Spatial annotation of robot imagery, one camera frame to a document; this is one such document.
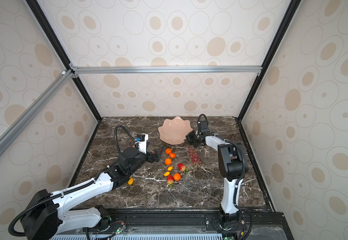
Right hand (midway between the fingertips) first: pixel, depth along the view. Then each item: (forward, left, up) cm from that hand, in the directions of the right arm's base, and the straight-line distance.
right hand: (184, 138), depth 99 cm
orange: (-10, +8, -5) cm, 14 cm away
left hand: (-17, +13, +17) cm, 27 cm away
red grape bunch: (-14, -7, -4) cm, 16 cm away
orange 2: (-15, +11, -5) cm, 19 cm away
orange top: (-9, +11, -2) cm, 14 cm away
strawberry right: (-18, +2, -6) cm, 19 cm away
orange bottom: (-25, +5, -5) cm, 26 cm away
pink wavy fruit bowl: (+10, +7, -5) cm, 14 cm away
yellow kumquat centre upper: (-19, +9, -6) cm, 22 cm away
